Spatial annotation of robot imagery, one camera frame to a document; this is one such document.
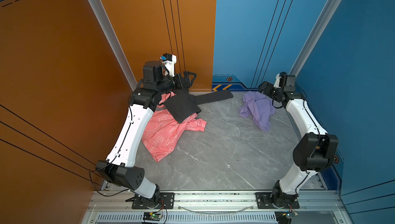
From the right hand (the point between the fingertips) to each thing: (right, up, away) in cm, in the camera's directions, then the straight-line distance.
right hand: (264, 88), depth 89 cm
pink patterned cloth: (-59, -27, +2) cm, 65 cm away
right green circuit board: (+2, -61, -19) cm, 64 cm away
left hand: (-41, +4, -21) cm, 47 cm away
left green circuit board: (-59, -62, -18) cm, 87 cm away
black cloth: (-48, -9, +11) cm, 50 cm away
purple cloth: (+1, -11, +12) cm, 16 cm away
